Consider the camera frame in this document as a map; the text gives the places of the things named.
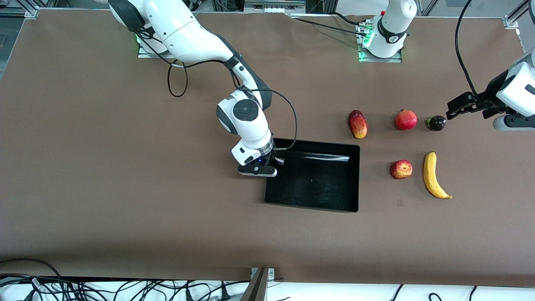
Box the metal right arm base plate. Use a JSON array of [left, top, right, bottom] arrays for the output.
[[138, 33, 176, 59]]

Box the grey metal device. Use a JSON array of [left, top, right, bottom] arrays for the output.
[[244, 0, 306, 14]]

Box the red yellow apple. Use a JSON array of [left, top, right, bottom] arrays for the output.
[[390, 160, 413, 180]]

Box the aluminium frame profile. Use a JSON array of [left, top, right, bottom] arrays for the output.
[[0, 8, 40, 19]]

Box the red pomegranate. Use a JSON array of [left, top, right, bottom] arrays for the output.
[[395, 109, 418, 131]]

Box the yellow banana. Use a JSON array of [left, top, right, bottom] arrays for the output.
[[423, 151, 453, 199]]

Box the black plastic box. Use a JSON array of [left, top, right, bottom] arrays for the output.
[[264, 138, 361, 214]]

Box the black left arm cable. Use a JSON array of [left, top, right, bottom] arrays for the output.
[[455, 0, 487, 103]]

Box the dark grey metal bar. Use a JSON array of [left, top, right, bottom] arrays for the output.
[[240, 268, 269, 301]]

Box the dark purple mangosteen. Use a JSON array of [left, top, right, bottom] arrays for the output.
[[425, 115, 447, 132]]

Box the red yellow mango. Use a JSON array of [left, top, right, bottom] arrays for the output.
[[348, 110, 368, 140]]

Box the black base cable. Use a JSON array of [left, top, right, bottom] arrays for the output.
[[288, 13, 368, 36]]

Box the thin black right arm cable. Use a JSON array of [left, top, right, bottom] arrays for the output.
[[138, 29, 298, 152]]

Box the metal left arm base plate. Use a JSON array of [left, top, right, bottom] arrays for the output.
[[358, 21, 403, 63]]

